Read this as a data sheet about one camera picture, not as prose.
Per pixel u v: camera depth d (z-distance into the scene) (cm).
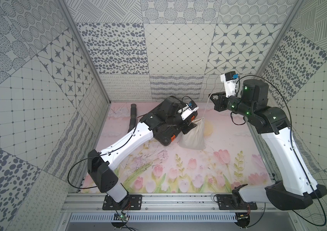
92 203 76
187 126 64
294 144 39
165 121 54
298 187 37
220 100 51
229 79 50
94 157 42
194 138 79
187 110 61
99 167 40
